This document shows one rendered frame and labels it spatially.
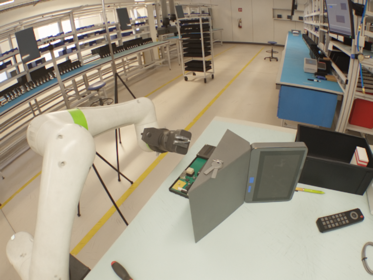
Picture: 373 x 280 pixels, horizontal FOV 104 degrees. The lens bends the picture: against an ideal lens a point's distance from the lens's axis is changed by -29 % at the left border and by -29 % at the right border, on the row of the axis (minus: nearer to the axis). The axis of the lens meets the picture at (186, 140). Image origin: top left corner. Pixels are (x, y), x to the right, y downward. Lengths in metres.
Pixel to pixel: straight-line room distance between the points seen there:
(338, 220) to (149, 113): 0.77
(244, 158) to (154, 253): 0.33
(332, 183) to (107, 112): 0.79
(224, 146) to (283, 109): 1.60
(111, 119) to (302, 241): 0.69
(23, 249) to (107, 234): 1.30
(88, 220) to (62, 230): 1.60
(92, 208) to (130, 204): 0.41
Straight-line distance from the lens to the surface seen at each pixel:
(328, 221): 0.65
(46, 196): 0.49
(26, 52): 3.72
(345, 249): 0.65
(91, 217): 2.12
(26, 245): 0.72
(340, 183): 0.75
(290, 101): 2.02
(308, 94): 2.00
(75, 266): 0.89
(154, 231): 0.60
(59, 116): 0.62
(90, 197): 2.31
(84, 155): 0.45
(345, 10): 1.54
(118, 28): 5.68
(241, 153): 0.47
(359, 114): 2.20
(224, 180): 0.46
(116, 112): 0.73
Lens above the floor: 1.50
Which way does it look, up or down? 33 degrees down
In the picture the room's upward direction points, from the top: 7 degrees counter-clockwise
